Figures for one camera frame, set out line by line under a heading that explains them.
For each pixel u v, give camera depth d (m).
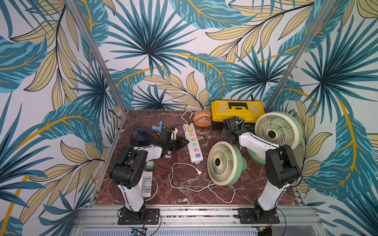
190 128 1.01
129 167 0.49
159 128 1.07
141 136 0.92
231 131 0.74
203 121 1.02
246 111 0.98
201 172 0.88
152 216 0.73
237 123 0.86
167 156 0.92
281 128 0.74
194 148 0.95
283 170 0.49
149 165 0.89
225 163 0.74
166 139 0.76
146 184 0.75
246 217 0.73
